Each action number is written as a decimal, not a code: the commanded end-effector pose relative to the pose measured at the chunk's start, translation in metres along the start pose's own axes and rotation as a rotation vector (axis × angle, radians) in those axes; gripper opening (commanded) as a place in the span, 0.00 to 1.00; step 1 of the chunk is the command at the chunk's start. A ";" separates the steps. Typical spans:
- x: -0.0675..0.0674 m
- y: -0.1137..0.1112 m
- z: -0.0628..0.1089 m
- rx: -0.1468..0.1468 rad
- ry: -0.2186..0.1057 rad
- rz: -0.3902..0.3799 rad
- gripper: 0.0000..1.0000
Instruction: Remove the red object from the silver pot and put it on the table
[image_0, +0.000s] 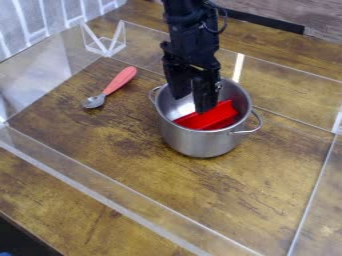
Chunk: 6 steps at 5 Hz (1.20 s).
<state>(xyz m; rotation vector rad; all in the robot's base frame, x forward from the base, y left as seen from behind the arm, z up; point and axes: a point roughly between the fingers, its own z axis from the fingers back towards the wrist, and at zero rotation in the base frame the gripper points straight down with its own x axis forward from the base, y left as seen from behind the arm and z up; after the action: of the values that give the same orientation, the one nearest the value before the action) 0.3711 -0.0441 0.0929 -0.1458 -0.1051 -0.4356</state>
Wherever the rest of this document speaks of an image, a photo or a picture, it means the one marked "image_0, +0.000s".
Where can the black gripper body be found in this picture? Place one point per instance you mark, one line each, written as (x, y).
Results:
(189, 52)

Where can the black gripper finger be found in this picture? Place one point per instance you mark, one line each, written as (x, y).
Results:
(177, 73)
(205, 93)

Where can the red plastic block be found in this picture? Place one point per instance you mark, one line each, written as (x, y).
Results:
(212, 118)

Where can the silver metal pot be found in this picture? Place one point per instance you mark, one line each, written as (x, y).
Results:
(215, 140)

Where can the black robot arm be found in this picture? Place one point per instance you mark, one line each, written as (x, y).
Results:
(188, 6)

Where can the black wall strip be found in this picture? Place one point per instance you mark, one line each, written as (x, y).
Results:
(265, 21)

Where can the clear acrylic triangle bracket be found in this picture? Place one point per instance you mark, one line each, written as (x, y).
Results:
(104, 45)

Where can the spoon with red handle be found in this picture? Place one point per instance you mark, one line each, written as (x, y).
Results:
(125, 76)

